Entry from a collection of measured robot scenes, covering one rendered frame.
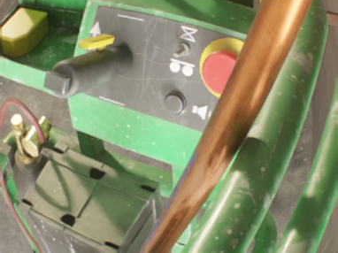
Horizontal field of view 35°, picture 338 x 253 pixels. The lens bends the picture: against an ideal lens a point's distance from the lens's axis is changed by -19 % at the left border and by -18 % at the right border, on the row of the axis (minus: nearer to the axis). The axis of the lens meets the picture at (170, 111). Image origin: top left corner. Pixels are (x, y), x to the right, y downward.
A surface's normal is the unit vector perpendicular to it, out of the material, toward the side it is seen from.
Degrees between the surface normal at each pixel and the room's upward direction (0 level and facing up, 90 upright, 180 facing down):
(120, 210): 0
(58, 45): 0
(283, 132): 27
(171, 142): 90
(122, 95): 58
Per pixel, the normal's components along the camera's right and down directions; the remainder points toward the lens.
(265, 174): 0.39, -0.48
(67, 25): -0.41, 0.67
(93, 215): -0.03, -0.69
